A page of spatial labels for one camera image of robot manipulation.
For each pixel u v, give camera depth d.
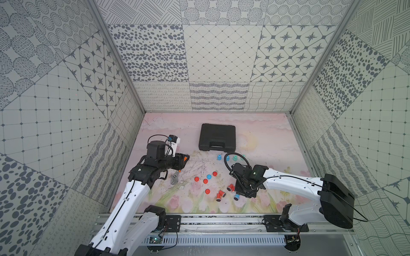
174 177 0.88
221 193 0.82
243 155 0.77
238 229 0.73
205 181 0.88
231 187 0.84
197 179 0.88
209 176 0.90
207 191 0.84
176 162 0.66
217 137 1.01
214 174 0.90
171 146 0.61
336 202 0.41
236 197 0.80
